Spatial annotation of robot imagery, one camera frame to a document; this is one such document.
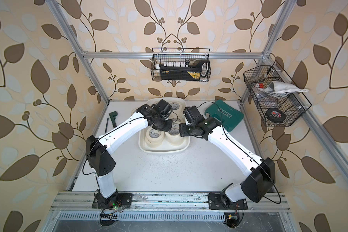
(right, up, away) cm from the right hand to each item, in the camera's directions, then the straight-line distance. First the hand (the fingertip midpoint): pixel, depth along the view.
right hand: (183, 129), depth 79 cm
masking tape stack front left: (-18, -7, +12) cm, 23 cm away
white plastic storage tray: (-12, -13, +14) cm, 23 cm away
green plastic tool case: (+34, +7, +26) cm, 43 cm away
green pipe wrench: (-54, +8, +32) cm, 64 cm away
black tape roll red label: (+46, +8, -7) cm, 48 cm away
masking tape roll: (-6, -4, -2) cm, 7 cm away
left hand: (-7, +1, +3) cm, 8 cm away
